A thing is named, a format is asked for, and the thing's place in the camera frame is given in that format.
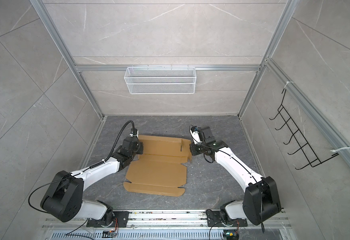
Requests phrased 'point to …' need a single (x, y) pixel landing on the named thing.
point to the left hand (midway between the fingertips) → (138, 138)
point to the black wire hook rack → (313, 160)
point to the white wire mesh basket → (160, 80)
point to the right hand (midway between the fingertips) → (192, 145)
